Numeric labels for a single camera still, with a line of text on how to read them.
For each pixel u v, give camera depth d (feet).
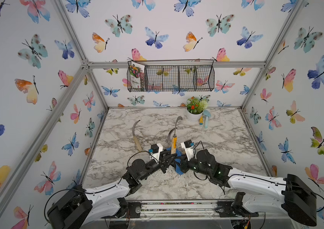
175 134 3.49
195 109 3.32
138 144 3.22
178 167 2.33
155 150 2.03
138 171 1.88
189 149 2.16
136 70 2.87
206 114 3.72
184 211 2.47
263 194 1.55
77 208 1.35
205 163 1.86
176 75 3.23
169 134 3.42
